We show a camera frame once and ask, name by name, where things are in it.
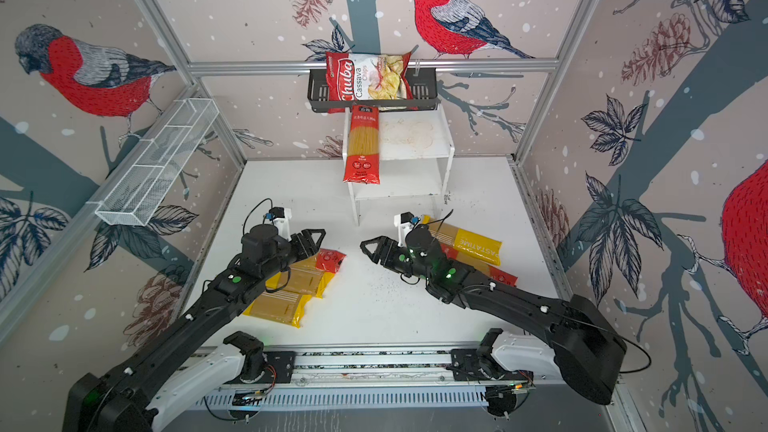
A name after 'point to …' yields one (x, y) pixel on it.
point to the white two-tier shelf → (415, 151)
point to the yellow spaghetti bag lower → (281, 306)
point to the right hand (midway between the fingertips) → (361, 256)
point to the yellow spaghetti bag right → (480, 246)
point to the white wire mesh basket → (134, 198)
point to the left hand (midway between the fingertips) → (317, 235)
